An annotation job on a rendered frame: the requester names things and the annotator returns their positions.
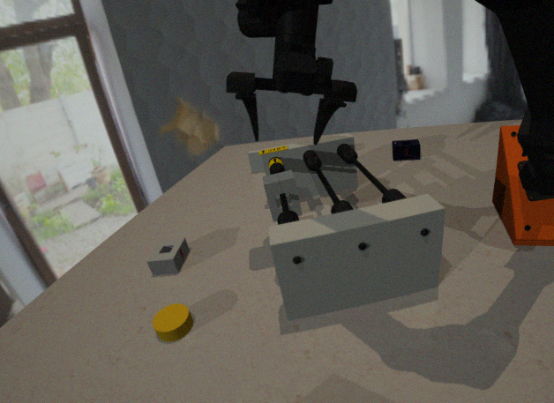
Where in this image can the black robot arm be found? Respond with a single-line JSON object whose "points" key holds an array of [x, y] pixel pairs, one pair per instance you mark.
{"points": [[528, 26]]}

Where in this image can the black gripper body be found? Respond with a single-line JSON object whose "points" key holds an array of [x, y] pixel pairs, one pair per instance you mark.
{"points": [[245, 84]]}

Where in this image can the yellow short cylinder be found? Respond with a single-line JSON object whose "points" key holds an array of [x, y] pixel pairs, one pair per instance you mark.
{"points": [[173, 322]]}

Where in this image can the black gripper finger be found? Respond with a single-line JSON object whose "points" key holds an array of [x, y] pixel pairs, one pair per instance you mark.
{"points": [[250, 104], [325, 112]]}

